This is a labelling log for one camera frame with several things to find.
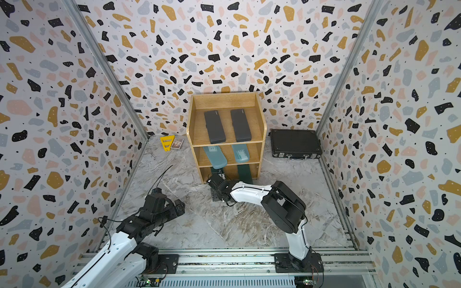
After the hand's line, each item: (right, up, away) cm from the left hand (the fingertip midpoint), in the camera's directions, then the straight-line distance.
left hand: (179, 207), depth 82 cm
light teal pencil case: (+17, +21, +6) cm, 28 cm away
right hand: (+17, +5, +11) cm, 21 cm away
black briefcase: (+62, +30, +28) cm, 74 cm away
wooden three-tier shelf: (+22, +33, -3) cm, 40 cm away
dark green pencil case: (+15, +17, +3) cm, 23 cm away
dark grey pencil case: (+17, +37, -1) cm, 40 cm away
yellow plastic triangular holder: (-21, +32, +36) cm, 52 cm away
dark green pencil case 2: (+31, +13, +18) cm, 38 cm away
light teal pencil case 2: (+29, +25, +8) cm, 39 cm away
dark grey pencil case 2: (+28, +37, 0) cm, 47 cm away
